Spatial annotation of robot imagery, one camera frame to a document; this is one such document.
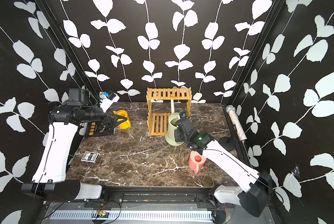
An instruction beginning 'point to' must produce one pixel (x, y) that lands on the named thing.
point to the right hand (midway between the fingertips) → (177, 128)
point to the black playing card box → (90, 157)
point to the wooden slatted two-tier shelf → (157, 122)
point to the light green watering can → (173, 118)
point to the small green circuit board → (103, 214)
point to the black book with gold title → (98, 128)
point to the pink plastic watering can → (196, 161)
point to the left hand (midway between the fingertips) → (121, 111)
